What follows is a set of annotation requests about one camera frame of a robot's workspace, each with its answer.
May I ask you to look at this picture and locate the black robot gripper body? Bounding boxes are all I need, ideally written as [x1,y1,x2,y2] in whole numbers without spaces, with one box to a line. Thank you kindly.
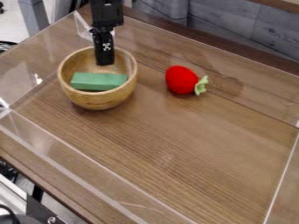
[89,0,124,33]

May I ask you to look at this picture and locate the red felt strawberry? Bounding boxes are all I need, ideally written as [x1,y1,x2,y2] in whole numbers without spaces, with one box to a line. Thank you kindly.
[164,66,209,95]

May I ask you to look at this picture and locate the light wooden bowl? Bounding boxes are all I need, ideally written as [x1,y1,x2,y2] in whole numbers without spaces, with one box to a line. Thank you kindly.
[57,47,137,110]

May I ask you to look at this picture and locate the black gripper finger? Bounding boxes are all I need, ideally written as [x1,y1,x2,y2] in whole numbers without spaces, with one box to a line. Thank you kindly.
[89,28,100,65]
[97,31,114,66]

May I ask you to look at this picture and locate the green stick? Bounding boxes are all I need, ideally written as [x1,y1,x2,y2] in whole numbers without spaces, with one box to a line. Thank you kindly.
[69,72,128,91]

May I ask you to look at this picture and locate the clear acrylic enclosure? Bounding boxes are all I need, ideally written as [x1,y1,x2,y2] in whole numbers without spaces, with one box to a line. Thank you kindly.
[0,17,299,224]

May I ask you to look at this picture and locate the black metal table leg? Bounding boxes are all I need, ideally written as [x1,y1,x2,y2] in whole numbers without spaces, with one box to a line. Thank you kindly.
[32,185,42,202]

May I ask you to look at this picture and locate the black cable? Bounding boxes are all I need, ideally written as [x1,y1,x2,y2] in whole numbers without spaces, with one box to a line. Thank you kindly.
[0,203,20,224]

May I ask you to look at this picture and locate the grey pillar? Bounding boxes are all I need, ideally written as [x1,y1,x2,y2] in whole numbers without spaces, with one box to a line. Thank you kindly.
[17,0,50,36]

